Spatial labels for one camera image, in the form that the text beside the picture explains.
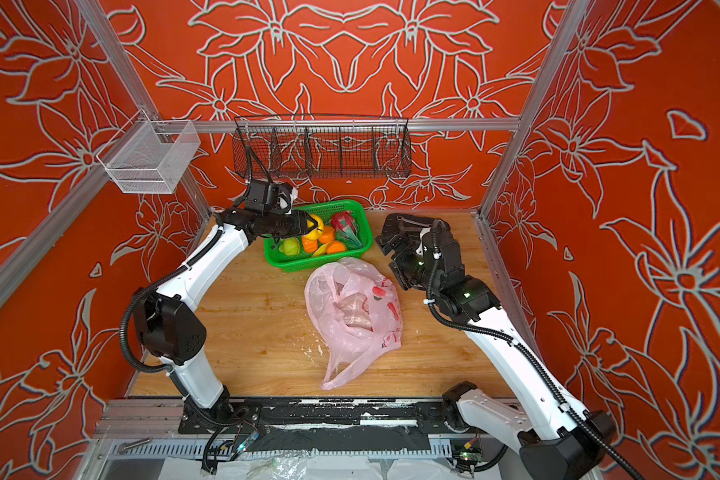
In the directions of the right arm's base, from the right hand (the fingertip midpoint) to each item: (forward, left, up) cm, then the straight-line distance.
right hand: (375, 248), depth 68 cm
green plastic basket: (+14, +22, -23) cm, 35 cm away
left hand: (+16, +18, -7) cm, 25 cm away
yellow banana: (+21, +17, -28) cm, 39 cm away
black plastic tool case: (+27, -12, -24) cm, 38 cm away
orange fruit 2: (+21, +12, -25) cm, 35 cm away
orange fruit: (+23, +21, -27) cm, 41 cm away
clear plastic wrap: (-39, +22, -31) cm, 55 cm away
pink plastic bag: (-1, +5, -31) cm, 32 cm away
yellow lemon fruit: (+13, +16, -9) cm, 22 cm away
